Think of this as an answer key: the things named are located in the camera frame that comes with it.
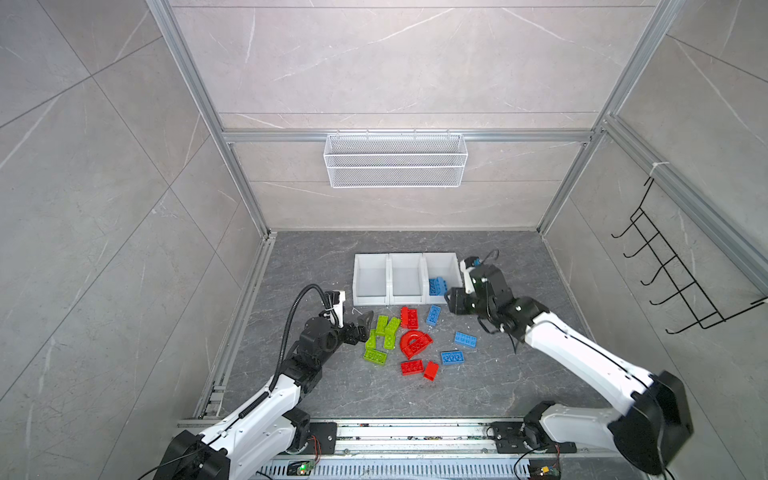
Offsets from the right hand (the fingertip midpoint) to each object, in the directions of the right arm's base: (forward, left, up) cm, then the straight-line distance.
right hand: (450, 288), depth 83 cm
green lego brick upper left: (-3, +20, -15) cm, 25 cm away
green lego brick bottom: (-13, +22, -15) cm, 30 cm away
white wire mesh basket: (+43, +14, +14) cm, 48 cm away
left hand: (-4, +26, -1) cm, 27 cm away
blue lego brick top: (0, +3, -16) cm, 16 cm away
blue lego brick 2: (+7, +1, -10) cm, 12 cm away
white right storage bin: (+20, -2, -19) cm, 27 cm away
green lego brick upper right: (-6, +18, -14) cm, 23 cm away
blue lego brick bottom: (-14, -1, -16) cm, 21 cm away
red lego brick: (-17, +11, -15) cm, 25 cm away
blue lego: (+9, +3, -14) cm, 17 cm away
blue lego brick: (-9, -5, -14) cm, 18 cm away
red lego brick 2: (-18, +6, -16) cm, 25 cm away
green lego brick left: (-9, +23, -16) cm, 30 cm away
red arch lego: (-9, +10, -16) cm, 21 cm away
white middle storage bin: (+14, +11, -16) cm, 24 cm away
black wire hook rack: (-12, -49, +14) cm, 53 cm away
